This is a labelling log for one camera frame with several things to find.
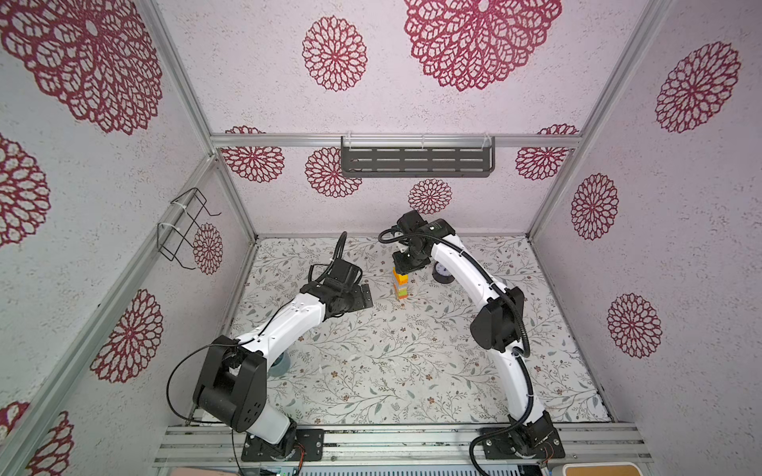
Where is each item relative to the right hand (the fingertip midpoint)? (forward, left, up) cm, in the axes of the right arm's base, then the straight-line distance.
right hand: (401, 263), depth 92 cm
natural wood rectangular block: (-3, +1, -12) cm, 12 cm away
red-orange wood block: (-4, -1, -14) cm, 14 cm away
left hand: (-13, +14, -4) cm, 19 cm away
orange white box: (-50, -45, -12) cm, 68 cm away
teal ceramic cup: (-31, +33, -9) cm, 46 cm away
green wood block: (-4, -1, -10) cm, 11 cm away
